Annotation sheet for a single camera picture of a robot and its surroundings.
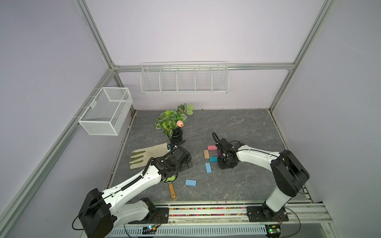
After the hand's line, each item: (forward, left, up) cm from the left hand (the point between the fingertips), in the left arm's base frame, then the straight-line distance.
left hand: (183, 164), depth 80 cm
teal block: (+6, -19, -9) cm, 22 cm away
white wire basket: (+28, +43, +15) cm, 53 cm away
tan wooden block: (+11, -15, -11) cm, 21 cm away
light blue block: (-7, -4, -11) cm, 13 cm away
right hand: (+3, -23, -10) cm, 26 cm away
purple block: (+4, -20, +3) cm, 21 cm away
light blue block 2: (+1, -15, -10) cm, 18 cm away
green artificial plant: (+19, +5, +16) cm, 26 cm away
